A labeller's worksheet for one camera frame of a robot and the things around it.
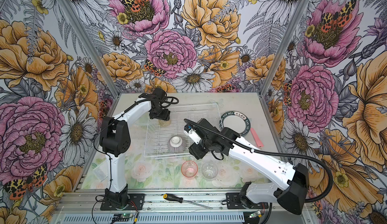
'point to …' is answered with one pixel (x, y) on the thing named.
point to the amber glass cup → (165, 123)
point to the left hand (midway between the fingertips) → (161, 120)
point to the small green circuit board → (122, 217)
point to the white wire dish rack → (158, 132)
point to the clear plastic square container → (101, 171)
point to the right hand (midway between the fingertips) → (197, 152)
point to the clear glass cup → (209, 170)
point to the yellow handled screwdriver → (180, 200)
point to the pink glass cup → (189, 169)
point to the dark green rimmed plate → (236, 121)
